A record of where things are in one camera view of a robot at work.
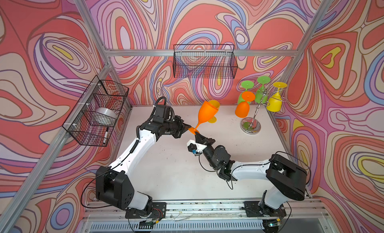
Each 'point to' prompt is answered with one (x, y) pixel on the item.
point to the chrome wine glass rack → (252, 125)
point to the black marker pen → (105, 135)
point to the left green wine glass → (247, 84)
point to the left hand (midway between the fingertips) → (193, 124)
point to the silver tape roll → (104, 116)
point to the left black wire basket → (99, 93)
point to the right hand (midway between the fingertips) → (198, 133)
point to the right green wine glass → (261, 95)
